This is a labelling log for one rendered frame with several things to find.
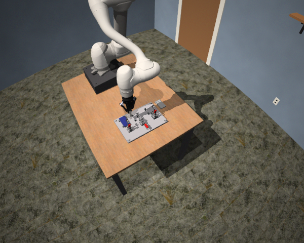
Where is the blue rectangular block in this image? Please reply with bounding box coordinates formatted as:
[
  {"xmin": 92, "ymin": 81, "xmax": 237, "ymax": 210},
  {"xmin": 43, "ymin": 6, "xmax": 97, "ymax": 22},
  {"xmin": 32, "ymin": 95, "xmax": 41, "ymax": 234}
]
[{"xmin": 119, "ymin": 116, "xmax": 127, "ymax": 127}]

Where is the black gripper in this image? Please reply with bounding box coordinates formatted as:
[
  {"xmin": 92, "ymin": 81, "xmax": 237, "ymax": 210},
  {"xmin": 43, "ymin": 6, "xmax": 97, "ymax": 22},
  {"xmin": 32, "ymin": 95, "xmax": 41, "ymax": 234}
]
[{"xmin": 120, "ymin": 96, "xmax": 137, "ymax": 117}]

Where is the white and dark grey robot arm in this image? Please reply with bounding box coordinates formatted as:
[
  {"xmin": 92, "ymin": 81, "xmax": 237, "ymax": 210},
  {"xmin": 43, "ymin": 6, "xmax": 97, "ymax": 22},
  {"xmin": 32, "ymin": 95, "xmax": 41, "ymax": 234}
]
[{"xmin": 88, "ymin": 0, "xmax": 161, "ymax": 98}]

